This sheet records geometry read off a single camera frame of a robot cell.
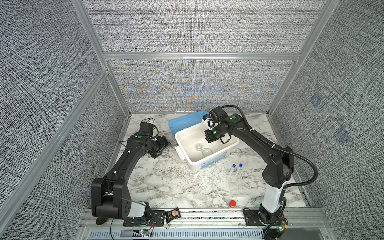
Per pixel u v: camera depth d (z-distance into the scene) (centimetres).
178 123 113
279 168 47
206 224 73
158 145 74
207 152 95
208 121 76
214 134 72
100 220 73
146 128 68
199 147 98
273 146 49
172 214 73
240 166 76
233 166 75
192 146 100
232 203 76
